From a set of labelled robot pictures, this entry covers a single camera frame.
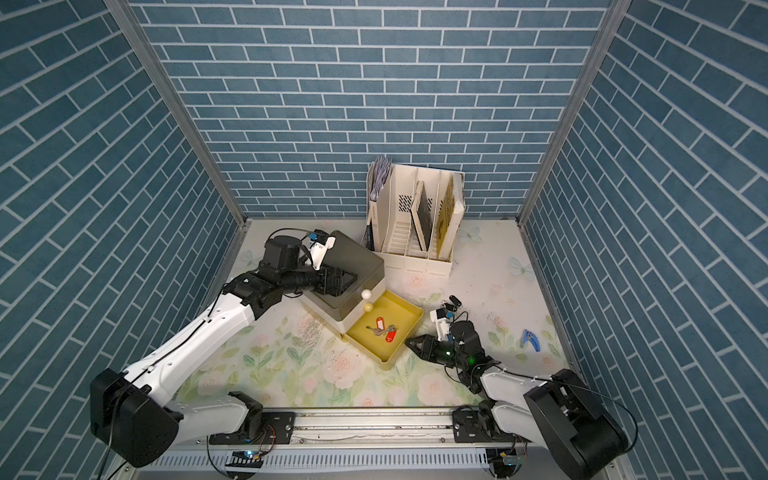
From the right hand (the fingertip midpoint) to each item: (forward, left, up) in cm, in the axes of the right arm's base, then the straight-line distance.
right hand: (411, 345), depth 83 cm
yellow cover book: (+33, -10, +18) cm, 39 cm away
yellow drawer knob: (+7, +13, +6) cm, 16 cm away
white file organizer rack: (+39, +6, -4) cm, 40 cm away
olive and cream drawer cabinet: (+13, +12, +16) cm, 24 cm away
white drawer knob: (+7, +13, +13) cm, 20 cm away
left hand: (+10, +17, +19) cm, 27 cm away
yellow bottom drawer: (+13, +6, -4) cm, 14 cm away
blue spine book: (+42, +14, +27) cm, 52 cm away
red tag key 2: (+4, +6, -3) cm, 8 cm away
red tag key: (+5, +10, -3) cm, 11 cm away
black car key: (+19, -14, -5) cm, 24 cm away
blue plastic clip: (+7, -35, -4) cm, 36 cm away
